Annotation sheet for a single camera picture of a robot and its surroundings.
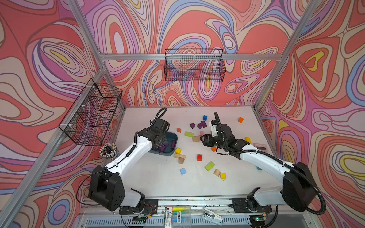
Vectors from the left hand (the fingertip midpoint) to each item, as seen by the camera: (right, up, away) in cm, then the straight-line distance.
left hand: (163, 139), depth 85 cm
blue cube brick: (+29, +14, +25) cm, 41 cm away
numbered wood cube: (+11, -14, +5) cm, 19 cm away
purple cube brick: (+19, +8, +21) cm, 30 cm away
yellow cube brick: (+9, -9, +8) cm, 15 cm away
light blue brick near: (+12, -20, +2) cm, 23 cm away
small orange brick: (+9, +4, +20) cm, 22 cm away
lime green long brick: (+16, +2, +18) cm, 24 cm away
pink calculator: (+66, -7, +10) cm, 67 cm away
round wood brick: (+33, -20, 0) cm, 38 cm away
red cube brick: (+22, -12, +4) cm, 26 cm away
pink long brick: (+26, +2, +20) cm, 33 cm away
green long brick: (+29, -17, +2) cm, 33 cm away
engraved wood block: (+8, -12, +6) cm, 15 cm away
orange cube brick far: (+58, +12, +26) cm, 65 cm away
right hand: (+25, -1, 0) cm, 25 cm away
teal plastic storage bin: (+2, 0, +14) cm, 14 cm away
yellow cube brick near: (+37, -22, 0) cm, 43 cm away
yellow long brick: (+58, -2, +14) cm, 60 cm away
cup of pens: (-28, -5, -9) cm, 29 cm away
